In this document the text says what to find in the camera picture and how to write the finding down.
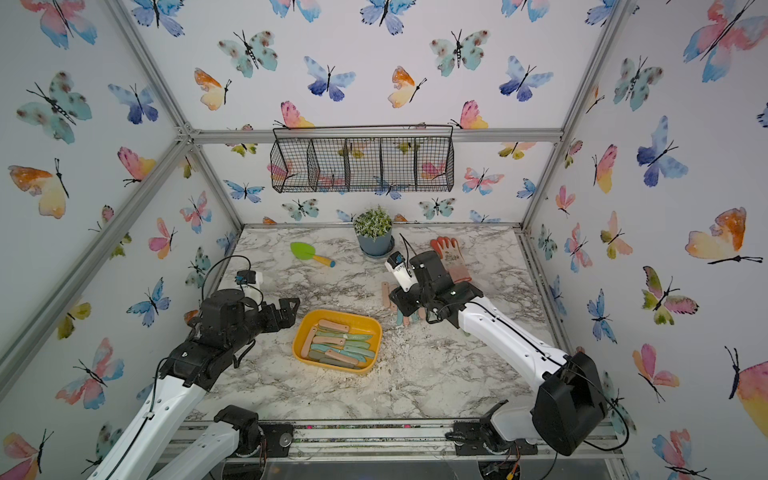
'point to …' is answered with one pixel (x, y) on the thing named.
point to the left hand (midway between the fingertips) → (285, 300)
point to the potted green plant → (373, 227)
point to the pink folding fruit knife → (385, 294)
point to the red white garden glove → (448, 249)
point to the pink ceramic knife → (406, 321)
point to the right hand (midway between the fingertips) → (399, 289)
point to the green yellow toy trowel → (306, 251)
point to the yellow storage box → (337, 340)
